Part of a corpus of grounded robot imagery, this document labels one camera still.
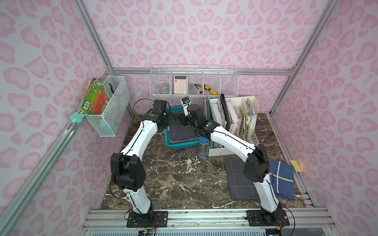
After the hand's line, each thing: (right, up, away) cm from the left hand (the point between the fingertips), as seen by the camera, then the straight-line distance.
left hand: (169, 116), depth 89 cm
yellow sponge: (+81, -31, +6) cm, 87 cm away
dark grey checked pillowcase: (+5, -11, +11) cm, 16 cm away
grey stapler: (+17, +18, +4) cm, 25 cm away
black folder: (+33, -5, -12) cm, 35 cm away
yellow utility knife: (+26, +18, +9) cm, 33 cm away
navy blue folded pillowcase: (+66, -34, -3) cm, 75 cm away
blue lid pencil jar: (+20, -17, -6) cm, 27 cm away
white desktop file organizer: (+42, +1, +4) cm, 43 cm away
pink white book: (+37, -2, -9) cm, 38 cm away
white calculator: (+6, +21, +6) cm, 23 cm away
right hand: (+8, +3, -5) cm, 9 cm away
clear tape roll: (-5, +18, +8) cm, 20 cm away
